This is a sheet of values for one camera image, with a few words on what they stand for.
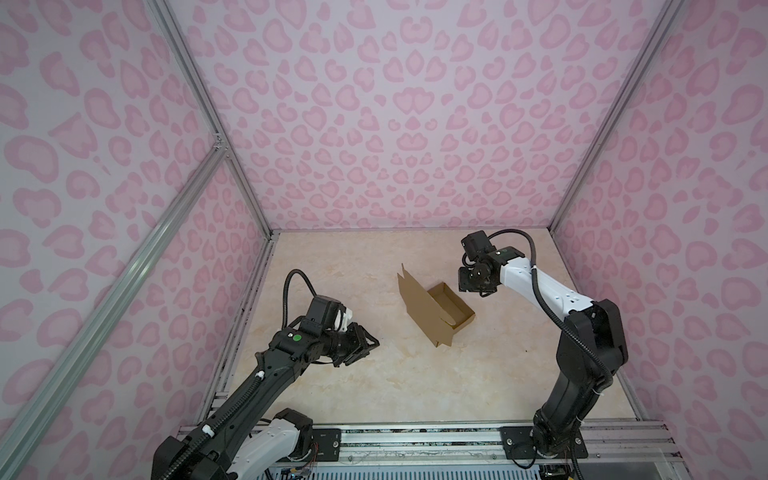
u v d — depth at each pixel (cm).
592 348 47
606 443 74
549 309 48
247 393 46
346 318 75
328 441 74
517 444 73
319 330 61
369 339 75
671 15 69
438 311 70
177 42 72
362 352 68
